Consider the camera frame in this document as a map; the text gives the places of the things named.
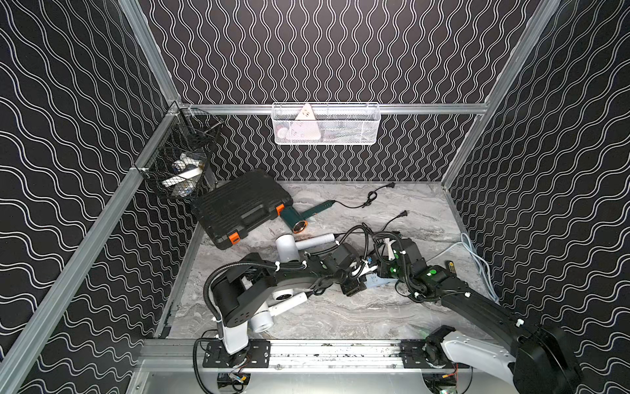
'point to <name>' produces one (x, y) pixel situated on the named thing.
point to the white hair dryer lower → (262, 321)
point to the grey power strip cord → (481, 265)
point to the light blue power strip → (374, 280)
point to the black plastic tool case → (239, 204)
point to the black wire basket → (189, 132)
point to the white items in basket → (186, 171)
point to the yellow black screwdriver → (451, 268)
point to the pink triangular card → (305, 125)
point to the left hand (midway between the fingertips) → (362, 275)
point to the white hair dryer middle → (280, 295)
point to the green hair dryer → (294, 220)
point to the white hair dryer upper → (288, 249)
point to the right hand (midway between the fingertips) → (377, 260)
